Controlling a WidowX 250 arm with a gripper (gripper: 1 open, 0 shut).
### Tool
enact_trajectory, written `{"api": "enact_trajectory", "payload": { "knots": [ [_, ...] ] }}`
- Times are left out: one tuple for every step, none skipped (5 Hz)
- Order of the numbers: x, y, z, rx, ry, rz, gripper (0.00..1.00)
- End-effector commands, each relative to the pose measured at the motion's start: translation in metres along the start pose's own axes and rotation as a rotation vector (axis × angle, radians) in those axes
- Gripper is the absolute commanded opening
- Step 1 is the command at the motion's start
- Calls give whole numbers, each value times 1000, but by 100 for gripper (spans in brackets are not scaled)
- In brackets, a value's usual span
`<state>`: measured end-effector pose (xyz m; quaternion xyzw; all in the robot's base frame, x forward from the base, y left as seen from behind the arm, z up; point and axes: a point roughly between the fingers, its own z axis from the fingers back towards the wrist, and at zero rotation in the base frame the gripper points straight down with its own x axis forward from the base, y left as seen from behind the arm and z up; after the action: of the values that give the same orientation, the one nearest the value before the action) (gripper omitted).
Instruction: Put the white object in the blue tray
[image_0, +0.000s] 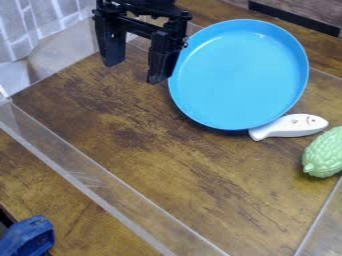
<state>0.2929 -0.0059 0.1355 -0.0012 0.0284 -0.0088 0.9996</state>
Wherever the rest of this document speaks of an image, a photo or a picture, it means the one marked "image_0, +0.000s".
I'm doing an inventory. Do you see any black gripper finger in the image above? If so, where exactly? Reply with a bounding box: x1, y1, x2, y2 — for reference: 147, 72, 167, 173
94, 16, 127, 67
147, 30, 183, 84

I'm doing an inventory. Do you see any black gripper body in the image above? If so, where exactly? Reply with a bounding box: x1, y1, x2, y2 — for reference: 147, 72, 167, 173
92, 0, 193, 37

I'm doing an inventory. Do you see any blue round tray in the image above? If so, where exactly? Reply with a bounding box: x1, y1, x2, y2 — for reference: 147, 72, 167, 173
169, 19, 310, 130

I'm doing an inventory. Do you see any white toy fish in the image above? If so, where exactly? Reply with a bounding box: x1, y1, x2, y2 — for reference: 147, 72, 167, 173
249, 114, 329, 141

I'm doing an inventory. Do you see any clear acrylic enclosure wall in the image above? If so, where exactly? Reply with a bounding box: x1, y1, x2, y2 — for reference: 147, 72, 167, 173
0, 39, 335, 256

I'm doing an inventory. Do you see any green bitter melon toy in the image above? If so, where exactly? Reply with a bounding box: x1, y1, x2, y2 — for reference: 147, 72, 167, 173
302, 126, 342, 178

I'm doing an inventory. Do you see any white grid cloth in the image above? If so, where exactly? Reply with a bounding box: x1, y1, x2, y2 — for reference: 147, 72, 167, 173
0, 0, 95, 64

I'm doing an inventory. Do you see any blue clamp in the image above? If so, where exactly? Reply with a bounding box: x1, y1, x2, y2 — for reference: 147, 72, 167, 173
0, 215, 56, 256

